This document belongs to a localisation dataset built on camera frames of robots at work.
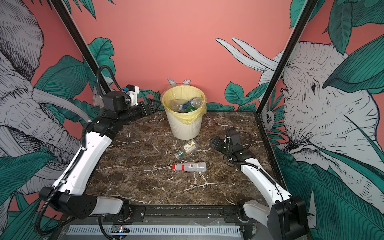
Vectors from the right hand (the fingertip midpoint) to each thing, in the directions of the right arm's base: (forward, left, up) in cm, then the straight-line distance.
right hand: (213, 140), depth 82 cm
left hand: (+5, +29, +24) cm, 38 cm away
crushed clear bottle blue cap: (+21, +21, +7) cm, 30 cm away
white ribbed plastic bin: (+11, +18, -7) cm, 23 cm away
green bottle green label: (+26, +14, -1) cm, 30 cm away
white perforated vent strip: (-40, +28, -18) cm, 52 cm away
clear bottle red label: (-10, +13, -13) cm, 21 cm away
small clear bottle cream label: (+2, +15, -12) cm, 19 cm away
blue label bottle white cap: (+26, +10, +6) cm, 28 cm away
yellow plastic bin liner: (+34, +17, +6) cm, 39 cm away
